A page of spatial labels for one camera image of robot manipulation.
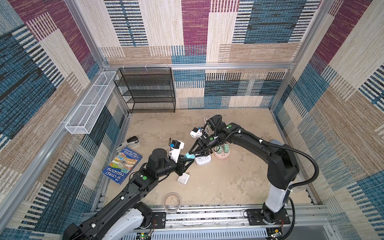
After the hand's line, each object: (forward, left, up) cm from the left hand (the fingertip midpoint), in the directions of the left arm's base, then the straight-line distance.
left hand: (191, 156), depth 72 cm
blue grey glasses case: (+20, -57, -20) cm, 63 cm away
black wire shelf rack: (+55, +31, -2) cm, 64 cm away
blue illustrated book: (+5, +41, -19) cm, 46 cm away
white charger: (-4, +4, -18) cm, 19 cm away
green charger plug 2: (+13, -21, -14) cm, 28 cm away
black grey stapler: (+21, +40, -18) cm, 48 cm away
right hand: (-1, -1, +1) cm, 2 cm away
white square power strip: (+7, -7, -19) cm, 21 cm away
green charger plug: (+12, -17, -15) cm, 25 cm away
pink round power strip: (+10, -19, -19) cm, 29 cm away
